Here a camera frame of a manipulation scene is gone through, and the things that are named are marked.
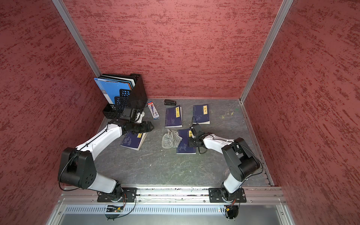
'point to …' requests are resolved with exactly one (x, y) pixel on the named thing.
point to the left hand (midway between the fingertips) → (148, 130)
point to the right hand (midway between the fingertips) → (191, 145)
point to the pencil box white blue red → (153, 110)
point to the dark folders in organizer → (129, 80)
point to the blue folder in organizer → (112, 88)
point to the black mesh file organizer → (135, 98)
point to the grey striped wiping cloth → (171, 139)
